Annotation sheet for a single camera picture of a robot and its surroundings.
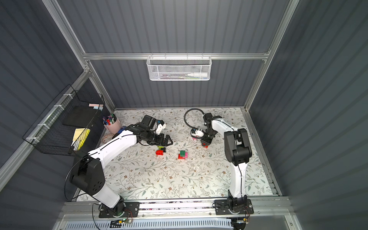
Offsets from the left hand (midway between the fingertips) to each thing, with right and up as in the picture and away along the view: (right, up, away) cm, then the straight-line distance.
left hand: (165, 141), depth 84 cm
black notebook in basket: (-46, +15, -7) cm, 49 cm away
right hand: (+27, -2, +15) cm, 31 cm away
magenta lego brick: (+12, -9, +7) cm, 17 cm away
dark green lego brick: (+10, -8, +5) cm, 13 cm away
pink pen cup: (-38, +7, +16) cm, 42 cm away
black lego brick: (-3, -7, +10) cm, 12 cm away
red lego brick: (-6, -8, +9) cm, 14 cm away
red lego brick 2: (+8, -11, +8) cm, 16 cm away
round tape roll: (-45, 0, +18) cm, 49 cm away
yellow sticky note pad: (-35, +6, -21) cm, 41 cm away
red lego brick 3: (+26, -5, +12) cm, 29 cm away
